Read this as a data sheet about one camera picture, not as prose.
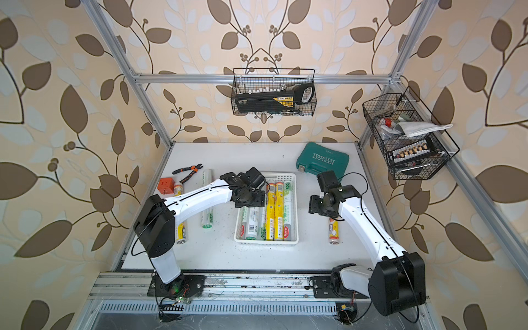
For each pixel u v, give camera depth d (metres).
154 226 0.46
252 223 0.82
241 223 0.87
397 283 0.39
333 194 0.57
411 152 0.68
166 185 0.97
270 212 0.91
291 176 0.99
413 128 0.62
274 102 0.83
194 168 1.08
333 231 0.84
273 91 0.82
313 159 1.08
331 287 0.73
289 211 0.89
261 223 0.86
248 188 0.63
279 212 0.91
